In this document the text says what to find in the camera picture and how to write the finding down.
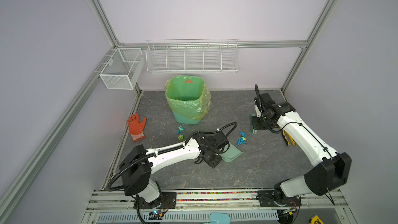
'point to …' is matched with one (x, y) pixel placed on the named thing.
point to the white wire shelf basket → (193, 56)
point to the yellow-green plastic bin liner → (188, 95)
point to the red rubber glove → (136, 127)
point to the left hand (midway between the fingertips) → (212, 162)
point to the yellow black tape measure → (314, 219)
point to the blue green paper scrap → (181, 129)
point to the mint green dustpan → (232, 153)
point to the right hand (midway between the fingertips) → (258, 126)
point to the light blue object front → (219, 218)
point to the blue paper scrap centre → (240, 140)
